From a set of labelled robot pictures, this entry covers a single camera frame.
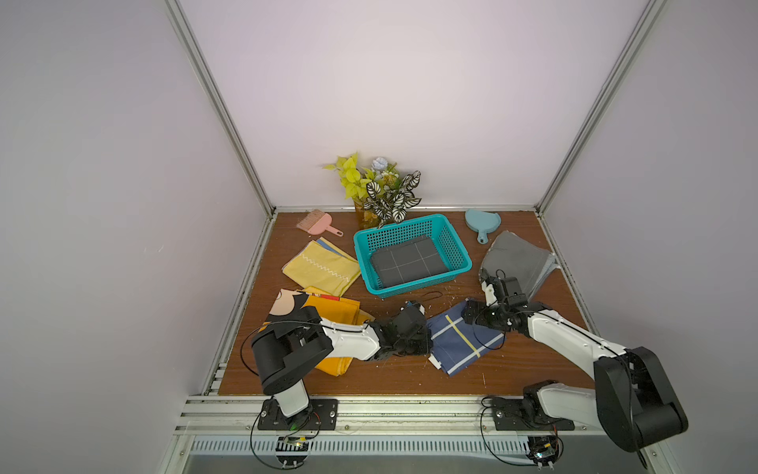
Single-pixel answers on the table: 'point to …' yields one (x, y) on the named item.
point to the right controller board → (543, 449)
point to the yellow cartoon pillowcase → (337, 364)
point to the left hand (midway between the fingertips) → (441, 348)
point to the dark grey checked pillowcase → (406, 262)
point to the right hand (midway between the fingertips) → (476, 309)
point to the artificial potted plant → (380, 194)
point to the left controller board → (292, 443)
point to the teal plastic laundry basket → (443, 235)
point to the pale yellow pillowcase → (321, 264)
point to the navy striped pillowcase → (457, 343)
